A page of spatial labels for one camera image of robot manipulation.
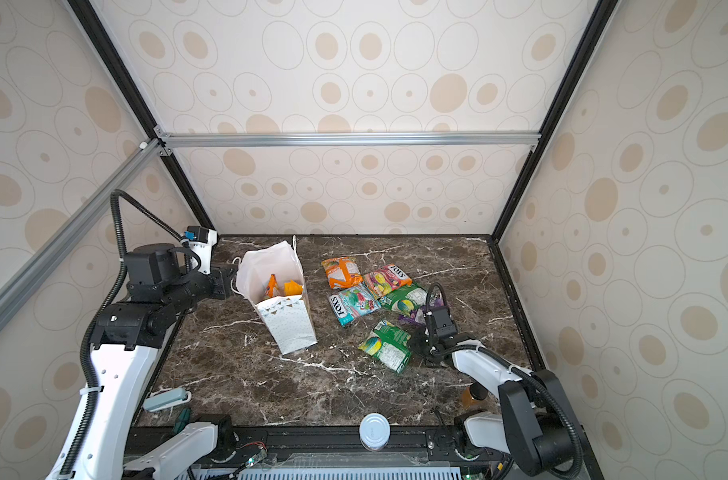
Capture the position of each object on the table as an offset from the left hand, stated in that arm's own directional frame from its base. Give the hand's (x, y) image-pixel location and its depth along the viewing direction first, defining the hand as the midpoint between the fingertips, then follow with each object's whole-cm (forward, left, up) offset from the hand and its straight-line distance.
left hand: (242, 263), depth 66 cm
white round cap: (-28, -30, -29) cm, 50 cm away
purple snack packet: (+4, -43, -33) cm, 54 cm away
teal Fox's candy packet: (+9, -22, -33) cm, 40 cm away
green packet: (-5, -34, -32) cm, 47 cm away
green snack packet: (+9, -39, -31) cm, 51 cm away
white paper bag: (-3, -7, -19) cm, 21 cm away
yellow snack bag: (+6, -6, -20) cm, 22 cm away
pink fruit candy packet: (+10, +1, -23) cm, 25 cm away
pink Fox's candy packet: (+17, -32, -32) cm, 48 cm away
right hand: (-4, -41, -34) cm, 54 cm away
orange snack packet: (+21, -18, -32) cm, 42 cm away
